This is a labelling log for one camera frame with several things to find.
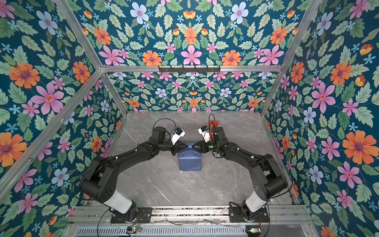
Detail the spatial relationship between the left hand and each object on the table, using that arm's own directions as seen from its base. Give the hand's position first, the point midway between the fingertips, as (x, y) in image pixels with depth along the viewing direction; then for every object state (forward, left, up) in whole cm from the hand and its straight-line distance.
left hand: (188, 142), depth 83 cm
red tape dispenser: (+19, -17, -8) cm, 27 cm away
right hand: (+1, -4, -3) cm, 5 cm away
